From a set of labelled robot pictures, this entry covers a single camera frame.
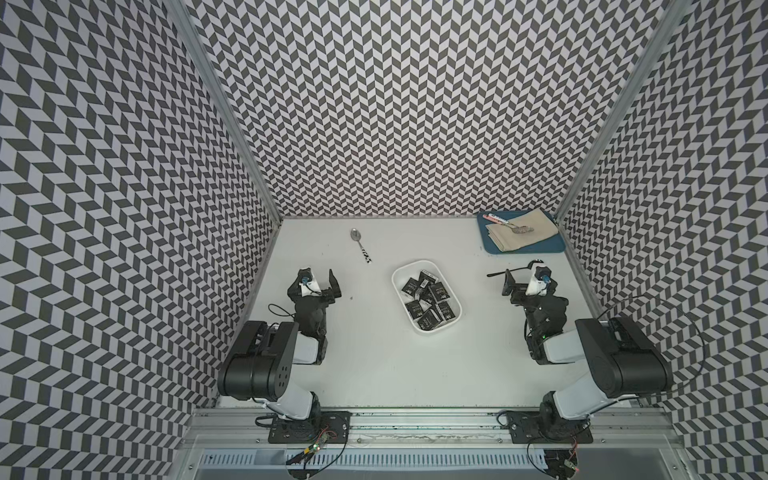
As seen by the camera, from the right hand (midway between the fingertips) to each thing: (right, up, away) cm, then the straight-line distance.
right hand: (522, 273), depth 90 cm
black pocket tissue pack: (-25, -6, +4) cm, 26 cm away
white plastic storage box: (-38, -3, +5) cm, 38 cm away
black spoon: (+1, +1, +5) cm, 5 cm away
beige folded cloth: (+3, +11, +23) cm, 26 cm away
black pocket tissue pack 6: (-28, -14, -1) cm, 32 cm away
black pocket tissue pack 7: (-29, -7, +4) cm, 30 cm away
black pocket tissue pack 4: (-23, -12, +2) cm, 26 cm away
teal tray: (+18, +9, +17) cm, 27 cm away
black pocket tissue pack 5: (-33, -11, +1) cm, 35 cm away
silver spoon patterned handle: (-54, +12, +22) cm, 59 cm away
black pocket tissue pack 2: (-34, -5, +8) cm, 35 cm away
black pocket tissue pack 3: (-29, -3, +7) cm, 30 cm away
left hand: (-63, 0, 0) cm, 63 cm away
